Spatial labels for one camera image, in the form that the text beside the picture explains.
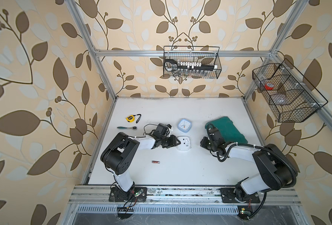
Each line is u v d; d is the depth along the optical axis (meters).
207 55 0.91
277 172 0.44
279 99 0.72
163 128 0.76
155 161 0.86
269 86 0.81
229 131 0.96
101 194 0.75
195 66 0.82
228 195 0.74
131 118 1.05
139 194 0.74
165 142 0.80
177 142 0.88
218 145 0.72
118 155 0.48
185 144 0.91
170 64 0.84
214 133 0.71
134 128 1.01
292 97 0.72
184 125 1.01
